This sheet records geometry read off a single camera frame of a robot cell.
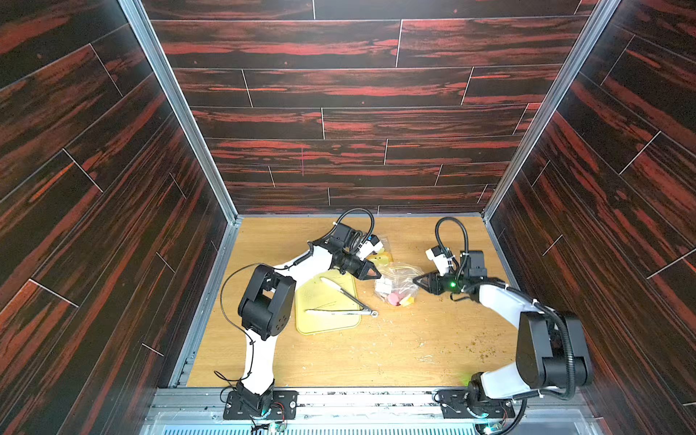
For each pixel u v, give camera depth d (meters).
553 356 0.44
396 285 0.87
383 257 1.03
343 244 0.77
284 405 0.73
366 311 0.88
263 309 0.55
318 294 0.96
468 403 0.73
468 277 0.72
